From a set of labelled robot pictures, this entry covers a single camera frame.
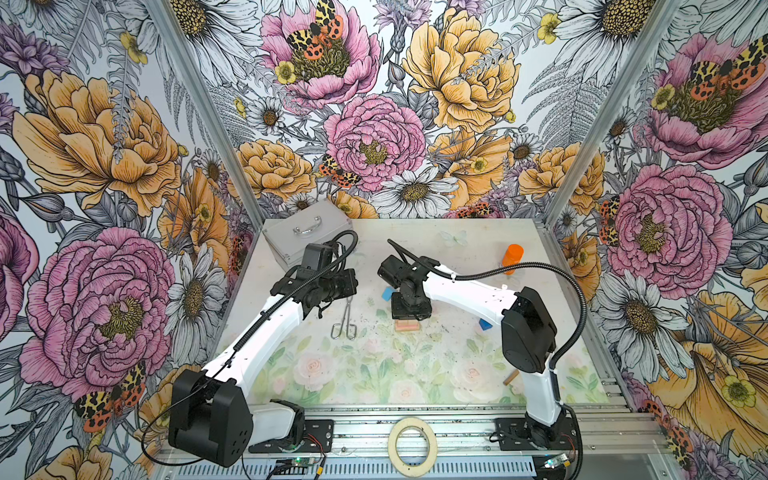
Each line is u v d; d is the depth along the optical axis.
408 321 0.90
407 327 0.92
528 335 0.50
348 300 0.99
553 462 0.72
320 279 0.63
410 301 0.73
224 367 0.43
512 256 1.02
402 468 0.68
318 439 0.73
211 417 0.40
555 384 0.57
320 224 0.99
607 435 0.76
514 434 0.74
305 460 0.71
